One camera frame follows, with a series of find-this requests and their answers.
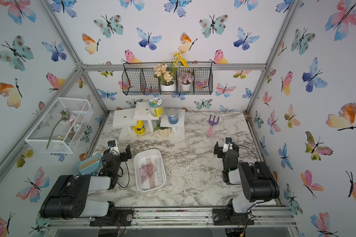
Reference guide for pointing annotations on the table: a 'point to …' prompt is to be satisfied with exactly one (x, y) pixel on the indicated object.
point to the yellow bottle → (139, 129)
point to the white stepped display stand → (125, 119)
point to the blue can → (172, 114)
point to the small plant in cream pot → (162, 131)
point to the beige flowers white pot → (167, 84)
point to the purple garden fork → (211, 123)
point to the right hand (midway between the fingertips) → (227, 141)
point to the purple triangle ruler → (145, 172)
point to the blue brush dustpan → (90, 165)
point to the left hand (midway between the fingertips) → (122, 144)
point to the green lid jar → (156, 106)
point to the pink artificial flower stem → (66, 115)
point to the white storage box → (140, 156)
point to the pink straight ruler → (151, 177)
